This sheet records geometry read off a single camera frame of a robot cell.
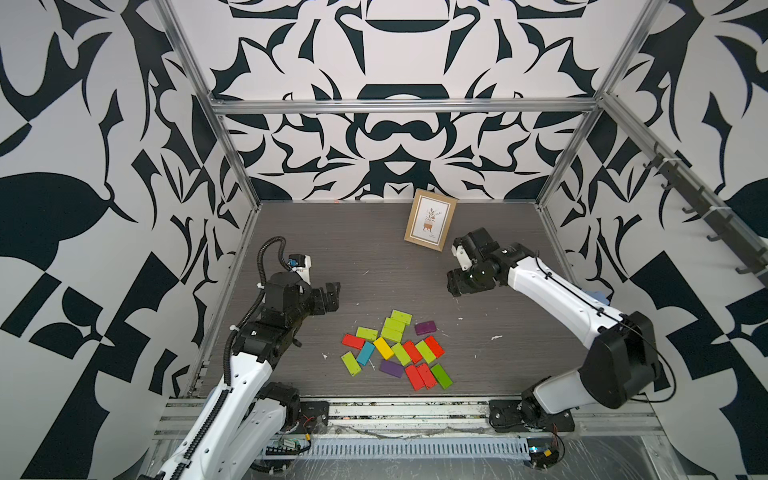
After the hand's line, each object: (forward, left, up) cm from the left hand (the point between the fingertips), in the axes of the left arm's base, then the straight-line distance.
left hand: (319, 281), depth 78 cm
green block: (-20, -31, -17) cm, 41 cm away
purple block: (-6, -29, -18) cm, 34 cm away
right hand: (+2, -37, -6) cm, 38 cm away
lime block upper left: (-8, -12, -17) cm, 22 cm away
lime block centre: (-14, -21, -17) cm, 30 cm away
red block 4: (-20, -24, -18) cm, 36 cm away
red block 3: (-13, -24, -18) cm, 33 cm away
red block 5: (-19, -27, -18) cm, 38 cm away
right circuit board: (-38, -52, -19) cm, 67 cm away
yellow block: (-12, -16, -18) cm, 27 cm away
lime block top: (-3, -22, -16) cm, 28 cm away
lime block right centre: (-13, -28, -18) cm, 35 cm away
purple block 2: (-17, -18, -19) cm, 31 cm away
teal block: (-13, -11, -17) cm, 24 cm away
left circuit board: (-33, +7, -18) cm, 39 cm away
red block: (-12, -31, -18) cm, 38 cm away
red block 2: (-10, -8, -17) cm, 21 cm away
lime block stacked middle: (-7, -19, -18) cm, 27 cm away
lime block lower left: (-15, -7, -18) cm, 25 cm away
